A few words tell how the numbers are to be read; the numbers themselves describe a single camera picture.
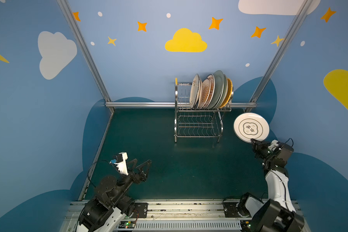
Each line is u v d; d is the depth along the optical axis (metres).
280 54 0.86
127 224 0.71
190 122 1.08
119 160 0.56
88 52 0.86
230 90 0.75
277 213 0.42
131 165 0.68
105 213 0.47
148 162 0.62
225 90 0.74
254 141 0.79
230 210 0.75
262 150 0.71
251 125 0.85
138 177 0.57
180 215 0.73
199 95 0.75
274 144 0.73
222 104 0.78
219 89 0.78
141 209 0.75
